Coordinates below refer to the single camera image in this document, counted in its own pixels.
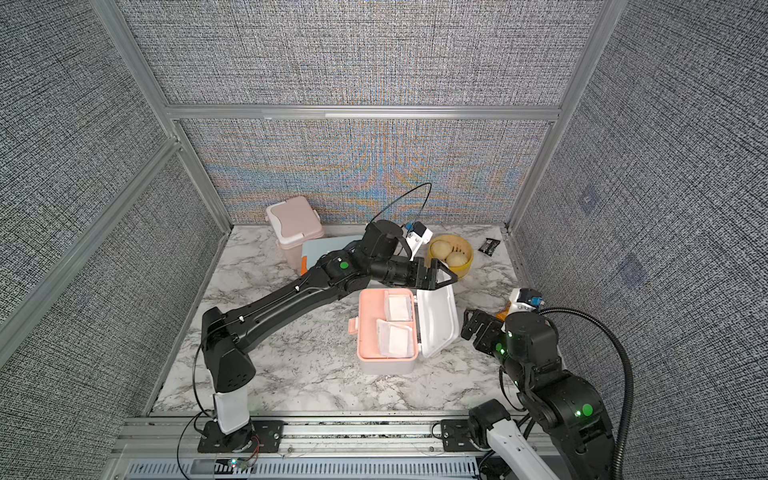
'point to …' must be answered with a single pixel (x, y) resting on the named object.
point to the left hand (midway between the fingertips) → (453, 278)
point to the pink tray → (371, 308)
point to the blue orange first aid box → (315, 247)
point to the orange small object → (502, 314)
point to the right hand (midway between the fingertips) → (484, 312)
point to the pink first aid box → (292, 222)
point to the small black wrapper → (488, 247)
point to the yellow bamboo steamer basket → (453, 251)
